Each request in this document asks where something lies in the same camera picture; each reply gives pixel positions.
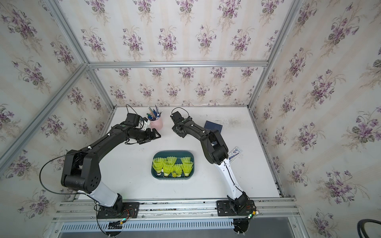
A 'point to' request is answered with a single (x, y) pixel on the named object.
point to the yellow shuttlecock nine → (167, 167)
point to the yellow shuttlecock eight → (186, 160)
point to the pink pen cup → (157, 124)
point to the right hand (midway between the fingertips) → (177, 130)
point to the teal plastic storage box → (178, 153)
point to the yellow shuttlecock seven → (171, 159)
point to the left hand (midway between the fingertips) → (158, 137)
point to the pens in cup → (154, 114)
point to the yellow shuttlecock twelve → (187, 167)
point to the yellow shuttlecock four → (177, 170)
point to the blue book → (212, 126)
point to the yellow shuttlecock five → (157, 164)
